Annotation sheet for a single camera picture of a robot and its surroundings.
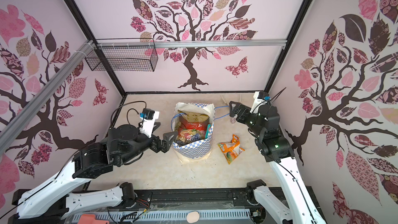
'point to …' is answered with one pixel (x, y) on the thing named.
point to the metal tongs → (224, 100)
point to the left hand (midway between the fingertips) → (168, 131)
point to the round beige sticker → (193, 216)
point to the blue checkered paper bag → (197, 151)
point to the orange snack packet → (231, 149)
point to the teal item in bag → (208, 126)
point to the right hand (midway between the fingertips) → (238, 104)
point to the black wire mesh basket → (128, 54)
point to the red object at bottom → (90, 219)
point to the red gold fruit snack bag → (192, 126)
